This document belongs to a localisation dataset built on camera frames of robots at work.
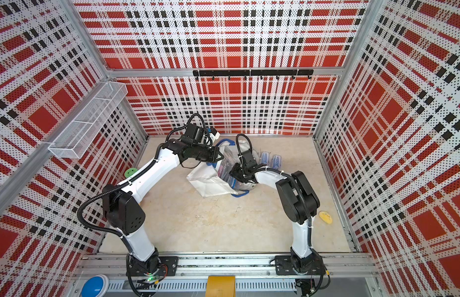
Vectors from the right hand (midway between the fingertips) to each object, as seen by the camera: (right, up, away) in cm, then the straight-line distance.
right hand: (232, 173), depth 96 cm
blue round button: (-52, -41, -26) cm, 71 cm away
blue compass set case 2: (+26, +5, +11) cm, 29 cm away
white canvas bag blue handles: (-8, -1, -18) cm, 19 cm away
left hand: (-2, +9, -14) cm, 17 cm away
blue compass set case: (+20, +8, +14) cm, 25 cm away
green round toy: (-56, +1, +3) cm, 56 cm away
